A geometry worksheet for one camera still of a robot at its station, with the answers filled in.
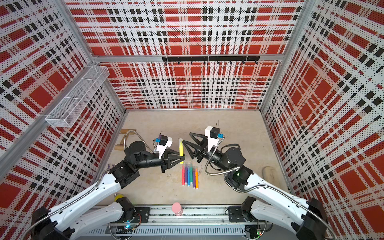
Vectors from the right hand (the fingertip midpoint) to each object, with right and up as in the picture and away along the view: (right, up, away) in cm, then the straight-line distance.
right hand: (188, 137), depth 59 cm
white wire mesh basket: (-75, +15, +31) cm, 82 cm away
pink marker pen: (-5, -25, +26) cm, 37 cm away
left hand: (-2, -9, +6) cm, 11 cm away
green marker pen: (-1, -24, +27) cm, 36 cm away
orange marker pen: (+3, -27, +26) cm, 38 cm away
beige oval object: (+44, -23, +24) cm, 55 cm away
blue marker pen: (-4, -24, +27) cm, 36 cm away
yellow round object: (-33, -28, +8) cm, 44 cm away
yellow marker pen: (-3, -5, +2) cm, 6 cm away
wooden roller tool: (-49, -10, +38) cm, 63 cm away
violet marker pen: (+1, -26, +27) cm, 37 cm away
